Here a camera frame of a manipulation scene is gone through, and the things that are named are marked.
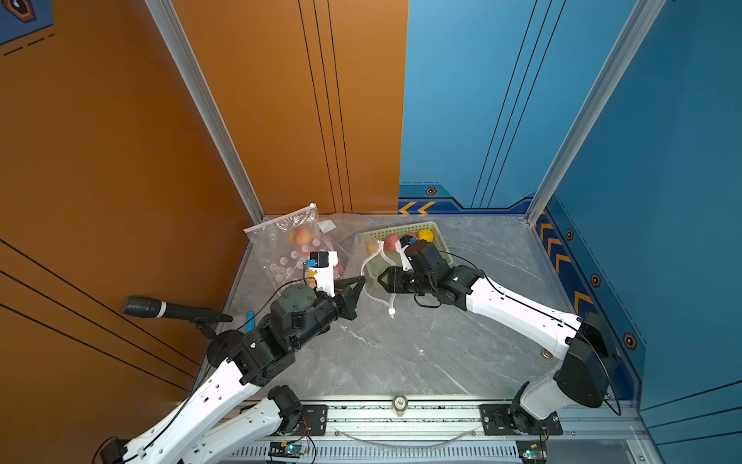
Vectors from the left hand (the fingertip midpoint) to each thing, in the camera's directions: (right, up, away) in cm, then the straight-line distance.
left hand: (367, 277), depth 63 cm
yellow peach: (-25, +10, +38) cm, 47 cm away
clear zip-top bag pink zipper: (-29, +7, +32) cm, 44 cm away
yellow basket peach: (+20, +11, +43) cm, 48 cm away
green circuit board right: (+41, -44, +8) cm, 60 cm away
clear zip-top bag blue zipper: (-13, +14, +54) cm, 58 cm away
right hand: (+4, -2, +15) cm, 16 cm away
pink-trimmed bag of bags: (+2, +3, +1) cm, 4 cm away
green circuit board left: (-20, -44, +7) cm, 49 cm away
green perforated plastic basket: (-1, +9, +43) cm, 43 cm away
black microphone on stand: (-40, -11, +6) cm, 42 cm away
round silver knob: (+8, -32, +7) cm, 34 cm away
